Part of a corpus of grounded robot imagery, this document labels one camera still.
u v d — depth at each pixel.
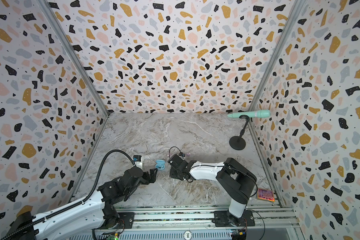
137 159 0.70
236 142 1.05
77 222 0.49
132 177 0.58
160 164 0.92
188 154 0.98
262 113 0.78
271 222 0.76
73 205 0.48
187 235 0.70
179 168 0.70
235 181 0.47
